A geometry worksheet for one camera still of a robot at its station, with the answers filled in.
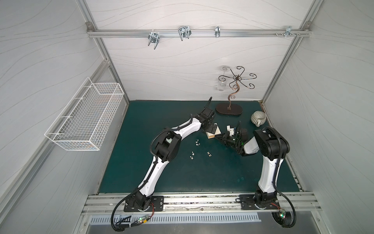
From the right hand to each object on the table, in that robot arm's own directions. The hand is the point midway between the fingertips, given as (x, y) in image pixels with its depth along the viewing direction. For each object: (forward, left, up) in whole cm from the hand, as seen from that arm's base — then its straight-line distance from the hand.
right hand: (215, 135), depth 98 cm
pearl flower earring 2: (-13, +14, -1) cm, 20 cm away
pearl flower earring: (-6, +12, -2) cm, 14 cm away
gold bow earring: (-12, +5, -2) cm, 13 cm away
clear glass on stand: (+31, -4, +20) cm, 37 cm away
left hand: (+6, +3, +2) cm, 7 cm away
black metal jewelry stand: (+24, -16, +1) cm, 29 cm away
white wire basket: (-15, +67, +30) cm, 74 cm away
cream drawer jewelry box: (-1, +3, +2) cm, 4 cm away
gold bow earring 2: (-14, +4, -2) cm, 14 cm away
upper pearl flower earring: (-3, +12, -3) cm, 13 cm away
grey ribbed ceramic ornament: (+17, -34, -1) cm, 38 cm away
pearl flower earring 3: (-15, +15, -2) cm, 22 cm away
